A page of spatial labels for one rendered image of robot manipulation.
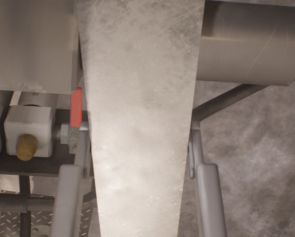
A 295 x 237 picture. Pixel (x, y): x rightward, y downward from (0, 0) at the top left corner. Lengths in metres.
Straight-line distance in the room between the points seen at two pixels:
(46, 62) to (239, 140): 1.19
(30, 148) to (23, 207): 0.10
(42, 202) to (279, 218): 1.09
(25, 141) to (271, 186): 0.99
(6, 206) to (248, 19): 0.61
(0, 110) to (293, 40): 0.65
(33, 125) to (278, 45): 0.59
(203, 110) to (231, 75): 0.58
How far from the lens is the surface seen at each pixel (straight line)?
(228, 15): 0.48
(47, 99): 1.04
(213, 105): 1.08
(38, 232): 1.88
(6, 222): 1.88
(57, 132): 1.00
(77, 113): 0.91
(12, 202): 0.95
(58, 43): 0.45
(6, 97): 1.08
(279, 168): 1.70
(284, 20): 0.49
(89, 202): 0.95
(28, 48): 0.45
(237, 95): 1.11
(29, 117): 0.98
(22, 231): 1.47
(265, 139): 1.61
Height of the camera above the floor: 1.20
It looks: 52 degrees down
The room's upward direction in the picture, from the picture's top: 179 degrees clockwise
